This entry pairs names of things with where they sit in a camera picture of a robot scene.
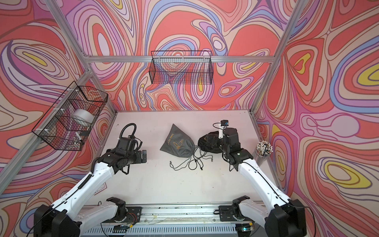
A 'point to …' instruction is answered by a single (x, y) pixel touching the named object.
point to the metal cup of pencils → (262, 152)
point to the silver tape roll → (84, 115)
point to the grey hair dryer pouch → (177, 143)
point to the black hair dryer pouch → (210, 142)
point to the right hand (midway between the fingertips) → (214, 138)
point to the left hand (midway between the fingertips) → (140, 155)
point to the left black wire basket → (68, 123)
